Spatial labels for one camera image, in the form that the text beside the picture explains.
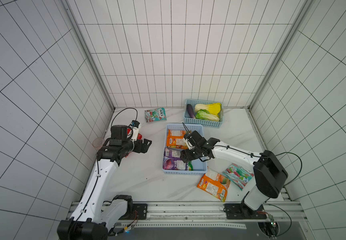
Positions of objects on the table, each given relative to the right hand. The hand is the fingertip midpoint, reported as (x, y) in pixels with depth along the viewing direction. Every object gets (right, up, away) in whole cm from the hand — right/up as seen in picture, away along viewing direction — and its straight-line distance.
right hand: (181, 157), depth 85 cm
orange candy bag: (-3, +10, +10) cm, 14 cm away
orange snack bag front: (+18, -13, -5) cm, 23 cm away
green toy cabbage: (+18, +26, +20) cm, 37 cm away
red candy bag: (-28, +11, +13) cm, 32 cm away
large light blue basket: (+11, -6, +2) cm, 13 cm away
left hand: (-22, +10, -8) cm, 25 cm away
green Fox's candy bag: (+6, -6, +2) cm, 9 cm away
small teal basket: (+7, +22, +19) cm, 30 cm away
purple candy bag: (-5, -1, -1) cm, 5 cm away
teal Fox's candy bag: (-18, +26, +26) cm, 41 cm away
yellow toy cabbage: (+26, +31, +23) cm, 46 cm away
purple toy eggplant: (+9, +29, +28) cm, 41 cm away
